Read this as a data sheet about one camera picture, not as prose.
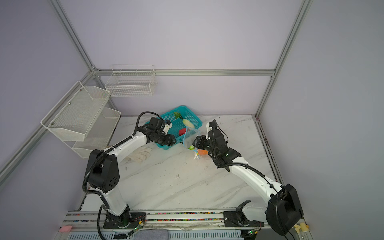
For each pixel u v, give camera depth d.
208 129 0.71
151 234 0.68
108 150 0.50
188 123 1.11
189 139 0.98
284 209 0.40
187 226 0.73
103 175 0.48
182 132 1.07
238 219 0.66
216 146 0.59
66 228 0.71
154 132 0.73
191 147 0.84
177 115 1.13
